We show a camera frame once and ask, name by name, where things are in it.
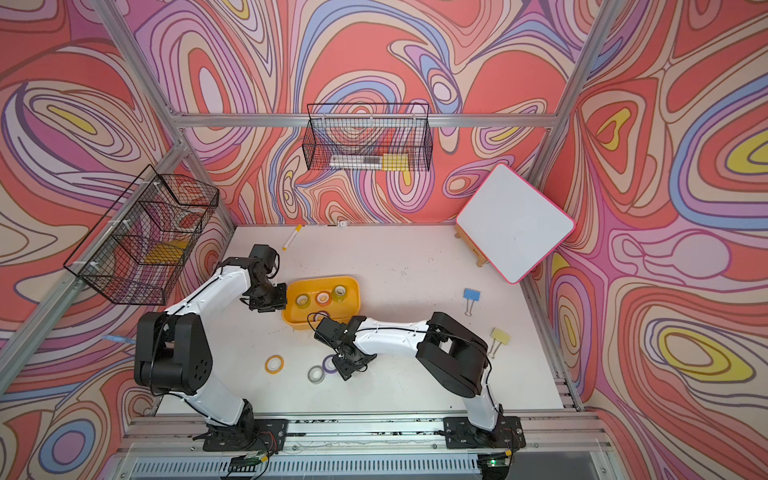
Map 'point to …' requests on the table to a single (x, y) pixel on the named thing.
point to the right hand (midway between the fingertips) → (358, 371)
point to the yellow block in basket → (167, 252)
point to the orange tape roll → (274, 364)
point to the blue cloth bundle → (119, 338)
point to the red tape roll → (323, 298)
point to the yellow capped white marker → (297, 229)
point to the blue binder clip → (471, 295)
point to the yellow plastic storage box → (302, 319)
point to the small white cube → (343, 223)
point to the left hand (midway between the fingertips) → (284, 306)
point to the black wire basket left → (137, 252)
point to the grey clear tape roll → (315, 374)
